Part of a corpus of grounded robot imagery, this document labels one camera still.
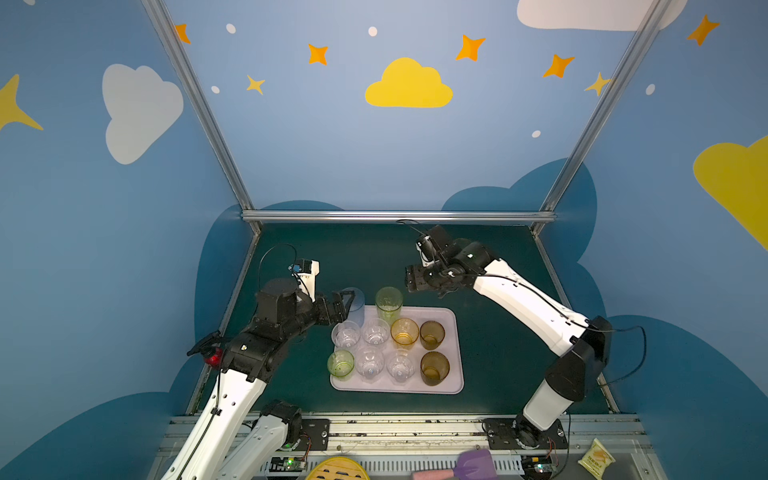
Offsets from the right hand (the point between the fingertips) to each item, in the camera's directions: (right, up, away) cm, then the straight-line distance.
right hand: (420, 276), depth 80 cm
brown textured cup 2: (+4, -27, +5) cm, 28 cm away
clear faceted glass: (-22, -18, +8) cm, 30 cm away
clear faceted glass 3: (-5, -26, +4) cm, 27 cm away
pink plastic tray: (+1, -23, +8) cm, 25 cm away
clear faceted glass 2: (-14, -25, +5) cm, 30 cm away
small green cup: (-23, -26, +5) cm, 35 cm away
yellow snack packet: (+42, -43, -9) cm, 61 cm away
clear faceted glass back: (-12, -17, +6) cm, 22 cm away
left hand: (-20, -3, -10) cm, 22 cm away
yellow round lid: (-21, -44, -11) cm, 50 cm away
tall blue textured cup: (-18, -11, +4) cm, 21 cm away
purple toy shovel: (+11, -44, -10) cm, 47 cm away
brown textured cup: (+5, -19, +10) cm, 22 cm away
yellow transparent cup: (-4, -18, +11) cm, 21 cm away
